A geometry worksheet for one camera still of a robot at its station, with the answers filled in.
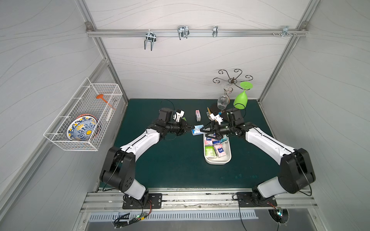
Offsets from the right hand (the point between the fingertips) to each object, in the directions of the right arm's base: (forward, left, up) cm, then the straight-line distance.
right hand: (203, 132), depth 78 cm
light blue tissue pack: (0, +4, +1) cm, 4 cm away
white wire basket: (+5, +61, +17) cm, 63 cm away
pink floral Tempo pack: (+2, -4, -15) cm, 15 cm away
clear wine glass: (+24, -14, +1) cm, 27 cm away
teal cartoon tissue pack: (+4, -13, -14) cm, 20 cm away
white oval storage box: (-9, -12, -16) cm, 22 cm away
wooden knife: (+33, -6, -20) cm, 40 cm away
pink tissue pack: (+24, +3, -15) cm, 28 cm away
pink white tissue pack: (-3, -11, -14) cm, 18 cm away
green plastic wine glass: (+21, -23, +4) cm, 32 cm away
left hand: (+2, +5, +1) cm, 5 cm away
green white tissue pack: (-5, -5, -14) cm, 16 cm away
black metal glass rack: (+38, -12, +11) cm, 41 cm away
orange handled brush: (+13, +58, +13) cm, 61 cm away
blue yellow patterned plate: (-9, +55, +16) cm, 58 cm away
